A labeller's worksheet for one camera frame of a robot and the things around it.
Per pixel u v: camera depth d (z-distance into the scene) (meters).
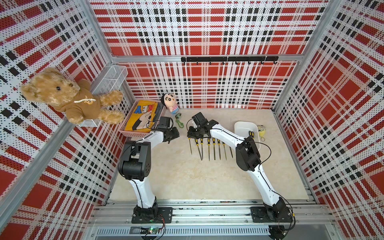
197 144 1.01
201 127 0.76
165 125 0.79
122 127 1.02
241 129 1.07
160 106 1.14
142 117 1.07
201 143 1.01
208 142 1.01
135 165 0.51
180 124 1.12
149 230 0.69
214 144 1.01
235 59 0.89
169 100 1.09
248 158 0.61
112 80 0.86
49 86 0.48
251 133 1.04
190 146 0.93
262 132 1.02
